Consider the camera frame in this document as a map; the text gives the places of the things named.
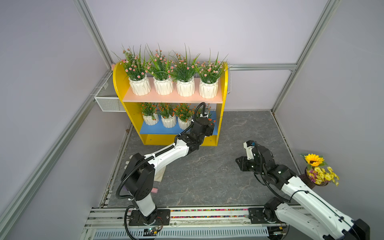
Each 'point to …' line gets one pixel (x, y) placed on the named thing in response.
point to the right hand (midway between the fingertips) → (237, 158)
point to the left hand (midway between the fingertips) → (206, 121)
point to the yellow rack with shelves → (160, 118)
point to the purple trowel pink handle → (154, 190)
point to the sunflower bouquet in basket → (317, 172)
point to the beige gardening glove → (158, 176)
